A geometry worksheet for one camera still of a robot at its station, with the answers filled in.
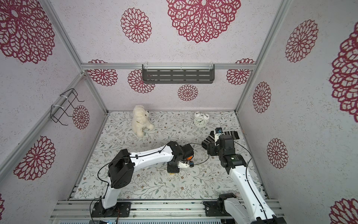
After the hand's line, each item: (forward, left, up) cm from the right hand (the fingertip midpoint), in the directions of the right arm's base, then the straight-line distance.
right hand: (214, 142), depth 81 cm
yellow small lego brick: (-13, +25, -16) cm, 32 cm away
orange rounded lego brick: (-12, +15, +3) cm, 19 cm away
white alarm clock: (+25, +5, -10) cm, 27 cm away
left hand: (-11, +25, -12) cm, 30 cm away
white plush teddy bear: (+16, +47, -2) cm, 50 cm away
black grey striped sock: (+14, -2, -18) cm, 23 cm away
